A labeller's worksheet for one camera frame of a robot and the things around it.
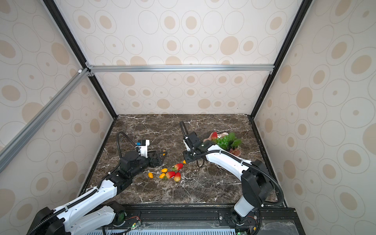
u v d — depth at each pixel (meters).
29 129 0.57
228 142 0.95
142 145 0.69
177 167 0.90
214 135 0.99
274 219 0.74
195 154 0.60
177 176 0.86
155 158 0.70
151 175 0.87
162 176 0.87
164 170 0.90
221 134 1.03
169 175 0.87
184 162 0.92
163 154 0.75
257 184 0.44
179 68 0.90
